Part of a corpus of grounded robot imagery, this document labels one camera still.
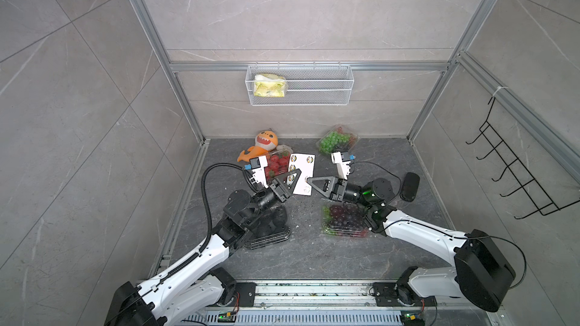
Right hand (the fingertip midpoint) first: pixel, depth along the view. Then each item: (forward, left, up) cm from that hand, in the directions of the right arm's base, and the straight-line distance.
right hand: (310, 186), depth 62 cm
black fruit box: (0, +13, -29) cm, 32 cm away
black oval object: (+19, -47, -32) cm, 60 cm away
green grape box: (+44, -17, -26) cm, 54 cm away
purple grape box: (+2, -13, -27) cm, 30 cm away
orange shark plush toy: (+42, +19, -25) cm, 52 cm away
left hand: (+3, +3, +2) cm, 5 cm away
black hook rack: (-2, -63, -3) cm, 63 cm away
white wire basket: (+57, -2, -3) cm, 57 cm away
